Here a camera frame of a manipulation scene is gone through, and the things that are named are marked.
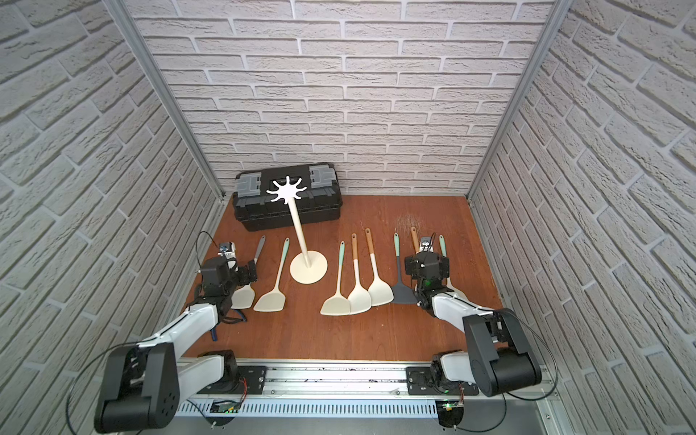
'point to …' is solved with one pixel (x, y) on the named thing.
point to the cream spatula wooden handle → (360, 297)
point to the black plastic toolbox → (256, 210)
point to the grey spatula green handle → (401, 294)
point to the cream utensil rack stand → (307, 267)
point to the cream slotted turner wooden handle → (380, 293)
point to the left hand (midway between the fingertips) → (241, 258)
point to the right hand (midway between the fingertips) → (430, 256)
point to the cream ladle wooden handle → (416, 242)
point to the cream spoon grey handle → (244, 295)
